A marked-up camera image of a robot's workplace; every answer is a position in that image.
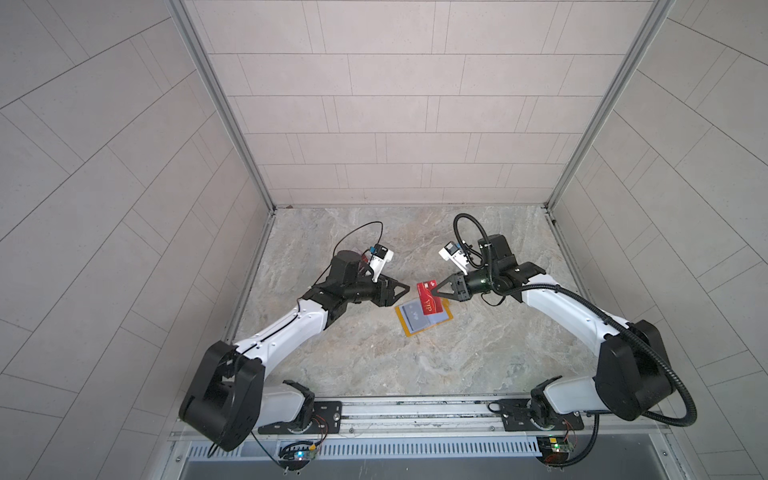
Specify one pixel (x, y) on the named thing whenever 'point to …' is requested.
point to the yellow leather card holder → (414, 321)
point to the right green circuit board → (555, 450)
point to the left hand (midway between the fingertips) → (409, 286)
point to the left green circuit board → (293, 460)
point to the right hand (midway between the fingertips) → (435, 295)
